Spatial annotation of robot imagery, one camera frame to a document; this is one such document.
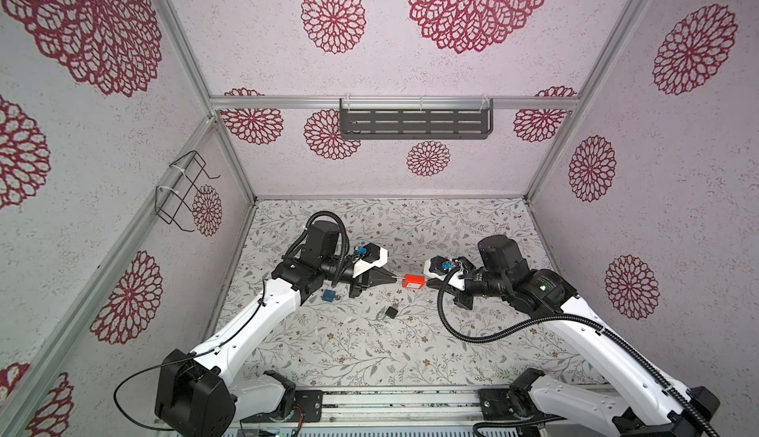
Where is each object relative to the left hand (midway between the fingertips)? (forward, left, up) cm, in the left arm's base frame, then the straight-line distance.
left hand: (390, 279), depth 70 cm
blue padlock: (+8, +19, -23) cm, 31 cm away
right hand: (+1, -10, +1) cm, 10 cm away
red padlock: (-2, -5, +2) cm, 6 cm away
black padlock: (+2, -1, -24) cm, 24 cm away
